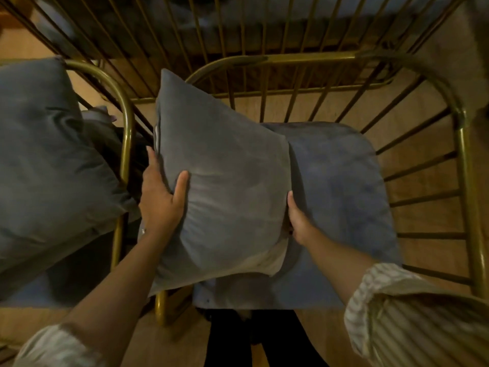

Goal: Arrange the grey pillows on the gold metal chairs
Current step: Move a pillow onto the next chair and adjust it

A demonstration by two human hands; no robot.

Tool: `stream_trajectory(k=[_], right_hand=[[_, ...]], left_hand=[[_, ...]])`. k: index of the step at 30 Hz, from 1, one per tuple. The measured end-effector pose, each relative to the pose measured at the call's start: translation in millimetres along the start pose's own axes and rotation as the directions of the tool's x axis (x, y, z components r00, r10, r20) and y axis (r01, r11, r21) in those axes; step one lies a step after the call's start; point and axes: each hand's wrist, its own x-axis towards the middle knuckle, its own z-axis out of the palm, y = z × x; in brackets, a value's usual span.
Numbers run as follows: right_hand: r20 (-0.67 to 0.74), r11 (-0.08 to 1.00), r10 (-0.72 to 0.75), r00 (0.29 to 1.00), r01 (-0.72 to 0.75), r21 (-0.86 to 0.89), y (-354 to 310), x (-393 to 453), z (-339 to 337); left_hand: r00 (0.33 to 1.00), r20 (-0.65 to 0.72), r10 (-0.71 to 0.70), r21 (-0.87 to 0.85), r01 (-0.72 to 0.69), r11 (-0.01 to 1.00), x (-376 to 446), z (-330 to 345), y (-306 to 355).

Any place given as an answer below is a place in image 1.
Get gold frame blue seat chair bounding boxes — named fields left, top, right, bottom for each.
left=0, top=58, right=137, bottom=308
left=154, top=51, right=489, bottom=327

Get person's left hand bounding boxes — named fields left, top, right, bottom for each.
left=138, top=145, right=191, bottom=238

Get person's striped beige shirt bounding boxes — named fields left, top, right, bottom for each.
left=13, top=263, right=489, bottom=367

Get person's left forearm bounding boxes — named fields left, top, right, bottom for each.
left=61, top=229, right=173, bottom=367

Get gold frame grey bench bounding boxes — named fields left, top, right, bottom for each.
left=0, top=0, right=471, bottom=100

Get person's right hand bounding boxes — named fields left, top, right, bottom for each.
left=286, top=191, right=318, bottom=247

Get person's right forearm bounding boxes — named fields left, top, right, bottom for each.
left=305, top=229, right=379, bottom=306

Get person's black trousers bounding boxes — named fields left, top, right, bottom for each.
left=202, top=308, right=331, bottom=367

